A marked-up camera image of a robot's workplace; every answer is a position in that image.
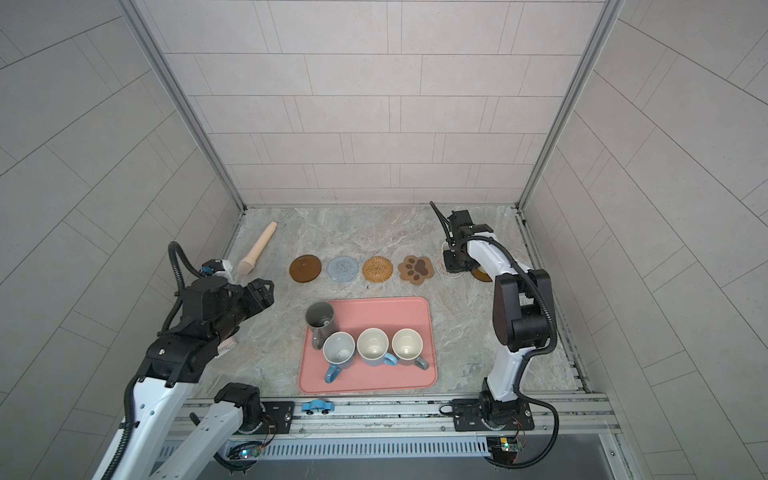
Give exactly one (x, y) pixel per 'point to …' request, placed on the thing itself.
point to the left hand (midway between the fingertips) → (270, 283)
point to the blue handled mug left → (338, 350)
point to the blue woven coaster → (342, 269)
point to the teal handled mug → (407, 346)
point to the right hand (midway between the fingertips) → (457, 263)
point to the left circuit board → (245, 450)
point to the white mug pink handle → (445, 247)
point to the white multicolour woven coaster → (441, 268)
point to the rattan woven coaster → (377, 269)
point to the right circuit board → (502, 448)
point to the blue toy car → (317, 406)
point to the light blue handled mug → (372, 347)
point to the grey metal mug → (320, 317)
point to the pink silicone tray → (389, 315)
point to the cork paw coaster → (416, 269)
